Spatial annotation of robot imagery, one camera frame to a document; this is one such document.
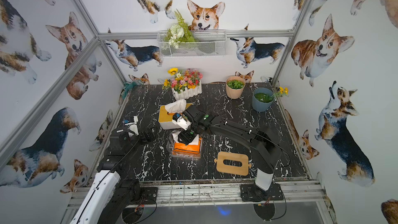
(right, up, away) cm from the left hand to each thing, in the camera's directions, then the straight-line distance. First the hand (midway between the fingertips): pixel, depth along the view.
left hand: (149, 125), depth 80 cm
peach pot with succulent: (+48, +22, +24) cm, 58 cm away
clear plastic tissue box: (+10, -11, +2) cm, 15 cm away
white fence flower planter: (+14, +23, +23) cm, 35 cm away
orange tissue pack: (+22, -12, +2) cm, 26 cm away
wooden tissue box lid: (+49, -25, +4) cm, 55 cm away
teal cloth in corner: (-32, +23, +41) cm, 57 cm away
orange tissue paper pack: (+12, +8, +13) cm, 20 cm away
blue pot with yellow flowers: (+67, +14, +24) cm, 72 cm away
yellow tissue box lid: (+3, +3, +13) cm, 14 cm away
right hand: (+18, -2, +2) cm, 19 cm away
